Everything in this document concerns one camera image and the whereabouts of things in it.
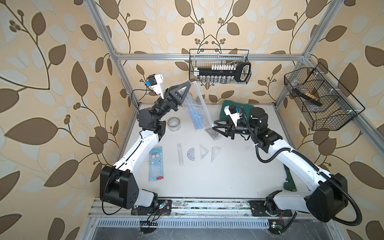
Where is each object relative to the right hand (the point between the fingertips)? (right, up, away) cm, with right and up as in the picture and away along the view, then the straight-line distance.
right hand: (214, 125), depth 70 cm
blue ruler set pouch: (-33, -25, +20) cm, 46 cm away
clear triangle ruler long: (+3, -18, +26) cm, 32 cm away
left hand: (-11, +14, -18) cm, 26 cm away
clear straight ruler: (-19, -20, +24) cm, 36 cm away
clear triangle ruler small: (-4, -18, +26) cm, 32 cm away
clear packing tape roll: (-25, -1, +39) cm, 46 cm away
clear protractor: (-12, -19, +24) cm, 33 cm away
